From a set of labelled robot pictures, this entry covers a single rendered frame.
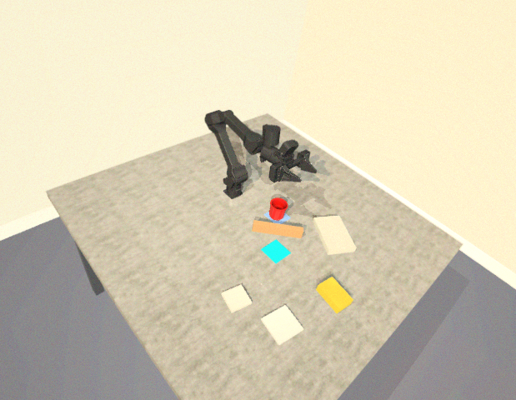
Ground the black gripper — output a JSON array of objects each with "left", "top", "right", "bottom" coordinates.
[{"left": 269, "top": 149, "right": 317, "bottom": 183}]

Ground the light wooden block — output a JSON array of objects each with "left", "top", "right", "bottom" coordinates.
[{"left": 252, "top": 220, "right": 303, "bottom": 238}]

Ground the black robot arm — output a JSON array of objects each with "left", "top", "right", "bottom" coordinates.
[{"left": 204, "top": 110, "right": 299, "bottom": 199}]

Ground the red cup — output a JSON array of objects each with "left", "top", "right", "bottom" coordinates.
[{"left": 269, "top": 197, "right": 288, "bottom": 220}]

